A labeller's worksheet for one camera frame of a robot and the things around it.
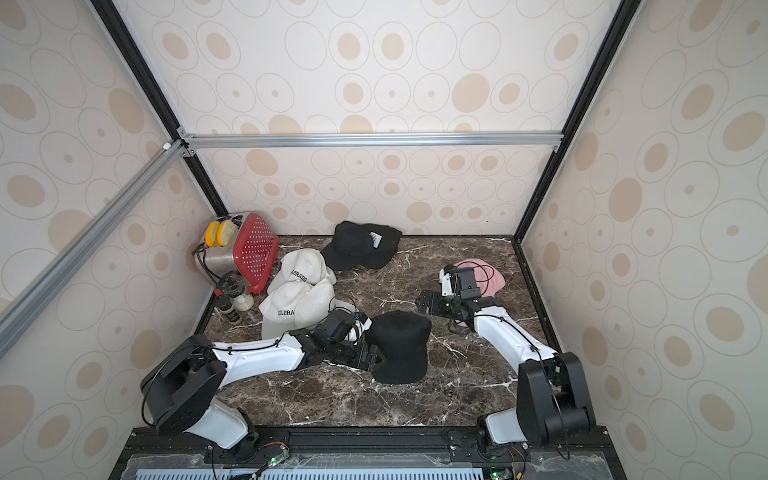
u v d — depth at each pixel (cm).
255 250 109
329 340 69
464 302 66
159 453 73
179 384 46
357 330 71
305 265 105
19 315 51
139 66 76
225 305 90
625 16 68
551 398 42
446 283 81
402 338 90
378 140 91
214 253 94
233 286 92
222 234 94
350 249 111
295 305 91
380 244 112
